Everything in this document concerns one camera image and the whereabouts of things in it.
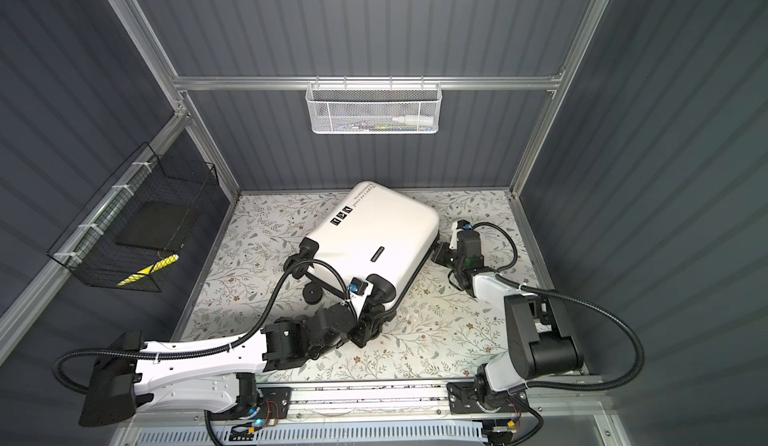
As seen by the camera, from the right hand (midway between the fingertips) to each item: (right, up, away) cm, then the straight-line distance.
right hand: (440, 246), depth 93 cm
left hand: (-18, -15, -21) cm, 31 cm away
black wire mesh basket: (-79, +9, -18) cm, 82 cm away
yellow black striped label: (-72, -3, -23) cm, 76 cm away
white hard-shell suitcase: (-20, +3, -10) cm, 22 cm away
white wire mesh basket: (-23, +55, +31) cm, 67 cm away
